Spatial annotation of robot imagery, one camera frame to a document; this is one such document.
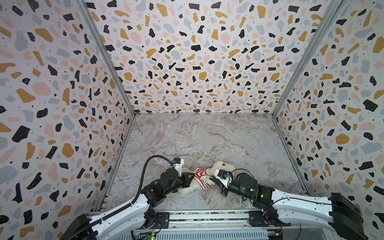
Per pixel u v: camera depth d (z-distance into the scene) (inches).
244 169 21.1
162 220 28.8
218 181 24.7
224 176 23.8
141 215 23.3
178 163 28.7
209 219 29.8
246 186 22.3
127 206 19.8
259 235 28.1
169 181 23.4
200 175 30.7
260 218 29.5
